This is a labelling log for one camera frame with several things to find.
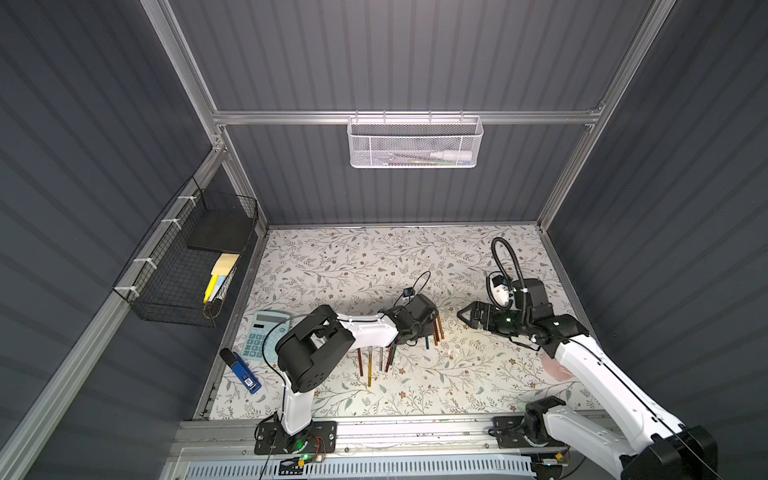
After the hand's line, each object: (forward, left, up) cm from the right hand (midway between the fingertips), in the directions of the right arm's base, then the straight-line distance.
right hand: (474, 317), depth 79 cm
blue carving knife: (-1, +12, -14) cm, 18 cm away
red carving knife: (-7, +23, -15) cm, 28 cm away
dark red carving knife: (-7, +31, -15) cm, 36 cm away
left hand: (+2, +9, -13) cm, 16 cm away
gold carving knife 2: (+2, +8, -14) cm, 17 cm away
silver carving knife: (-4, +25, -15) cm, 30 cm away
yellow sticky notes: (+6, +65, +12) cm, 66 cm away
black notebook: (+18, +70, +14) cm, 73 cm away
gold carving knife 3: (+1, +6, -15) cm, 17 cm away
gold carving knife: (-8, +28, -14) cm, 33 cm away
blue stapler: (-14, +60, -11) cm, 62 cm away
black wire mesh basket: (+7, +75, +14) cm, 76 cm away
